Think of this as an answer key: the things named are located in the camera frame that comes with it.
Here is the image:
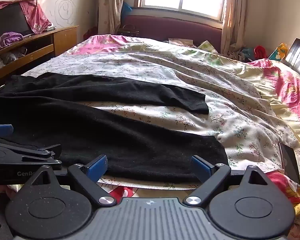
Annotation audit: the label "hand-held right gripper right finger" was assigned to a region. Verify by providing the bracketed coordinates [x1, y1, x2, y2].
[184, 155, 273, 207]

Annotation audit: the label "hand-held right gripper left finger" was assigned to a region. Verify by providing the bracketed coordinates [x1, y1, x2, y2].
[27, 154, 117, 207]

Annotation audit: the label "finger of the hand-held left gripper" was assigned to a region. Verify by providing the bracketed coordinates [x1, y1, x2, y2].
[0, 123, 14, 139]
[0, 141, 63, 168]

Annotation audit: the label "black pants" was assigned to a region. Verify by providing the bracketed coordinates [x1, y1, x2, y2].
[0, 72, 229, 184]

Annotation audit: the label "grey clothes bundle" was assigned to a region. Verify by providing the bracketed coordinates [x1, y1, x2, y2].
[0, 46, 28, 69]

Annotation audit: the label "black phone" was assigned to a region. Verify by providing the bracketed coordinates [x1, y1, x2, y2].
[279, 142, 300, 185]

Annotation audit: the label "purple dotted cloth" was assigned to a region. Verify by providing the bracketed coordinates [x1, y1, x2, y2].
[0, 31, 24, 54]

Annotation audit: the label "black television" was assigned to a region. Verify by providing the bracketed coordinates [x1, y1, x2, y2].
[0, 2, 33, 47]

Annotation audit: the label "wooden cabinet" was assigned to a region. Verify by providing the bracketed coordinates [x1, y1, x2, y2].
[0, 25, 79, 90]

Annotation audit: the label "pink cartoon quilt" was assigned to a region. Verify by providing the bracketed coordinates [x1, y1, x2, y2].
[65, 34, 300, 240]

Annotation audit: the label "pink floral cloth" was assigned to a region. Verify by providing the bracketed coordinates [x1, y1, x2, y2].
[0, 0, 52, 34]

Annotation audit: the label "green floral cloth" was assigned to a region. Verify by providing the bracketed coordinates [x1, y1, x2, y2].
[196, 41, 219, 54]

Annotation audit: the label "pile of clothes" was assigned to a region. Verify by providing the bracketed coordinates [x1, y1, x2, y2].
[226, 44, 255, 61]

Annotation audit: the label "red cloth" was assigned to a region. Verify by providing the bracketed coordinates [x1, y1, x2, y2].
[84, 27, 100, 40]

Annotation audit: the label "paper packet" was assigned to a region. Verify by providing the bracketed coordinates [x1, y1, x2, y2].
[168, 38, 194, 47]

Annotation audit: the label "red plastic item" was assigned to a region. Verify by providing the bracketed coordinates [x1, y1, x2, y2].
[254, 45, 268, 59]

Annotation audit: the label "maroon upholstered bench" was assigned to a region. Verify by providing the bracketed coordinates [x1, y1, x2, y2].
[120, 15, 224, 53]

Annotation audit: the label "colourful cartoon bag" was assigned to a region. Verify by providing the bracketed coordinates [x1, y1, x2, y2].
[269, 43, 289, 62]

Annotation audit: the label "dark handbag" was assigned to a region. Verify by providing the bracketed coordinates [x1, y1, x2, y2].
[119, 24, 140, 37]

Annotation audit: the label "dark wooden headboard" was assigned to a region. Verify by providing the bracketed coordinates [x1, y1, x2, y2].
[285, 38, 300, 80]

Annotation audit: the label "blue bag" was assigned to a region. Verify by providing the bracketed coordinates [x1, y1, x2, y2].
[121, 2, 133, 18]

